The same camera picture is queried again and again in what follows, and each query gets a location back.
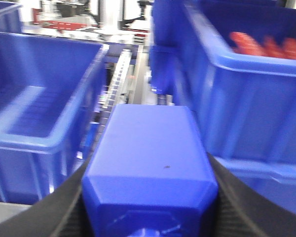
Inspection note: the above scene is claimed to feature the blue plastic bin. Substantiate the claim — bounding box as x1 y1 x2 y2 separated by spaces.
212 157 296 219
0 31 111 205
149 0 296 163
0 0 23 34

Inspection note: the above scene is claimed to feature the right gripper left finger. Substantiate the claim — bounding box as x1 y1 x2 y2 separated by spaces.
0 159 97 237

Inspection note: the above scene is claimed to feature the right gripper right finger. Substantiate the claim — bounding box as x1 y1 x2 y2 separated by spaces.
206 152 296 237

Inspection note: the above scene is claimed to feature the blue plastic box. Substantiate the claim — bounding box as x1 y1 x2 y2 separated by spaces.
81 103 219 237

